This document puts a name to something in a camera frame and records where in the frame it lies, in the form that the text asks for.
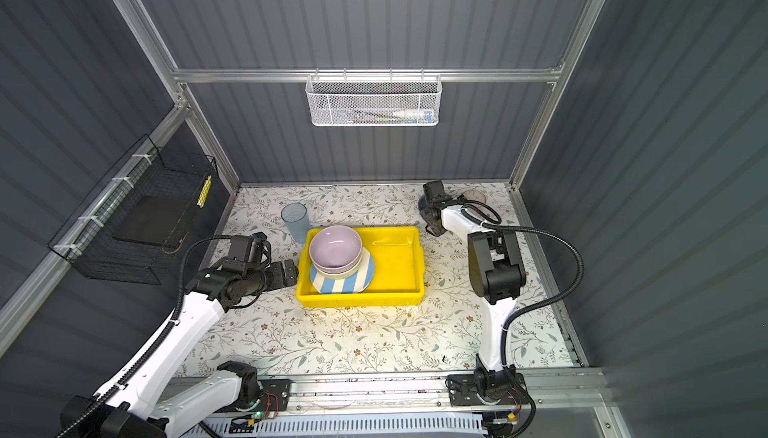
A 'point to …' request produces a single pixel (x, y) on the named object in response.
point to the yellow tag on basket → (204, 192)
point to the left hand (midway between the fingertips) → (282, 274)
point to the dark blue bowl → (422, 202)
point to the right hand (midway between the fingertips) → (434, 217)
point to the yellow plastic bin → (398, 273)
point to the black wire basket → (142, 210)
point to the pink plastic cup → (475, 195)
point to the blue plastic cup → (296, 217)
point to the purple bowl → (335, 249)
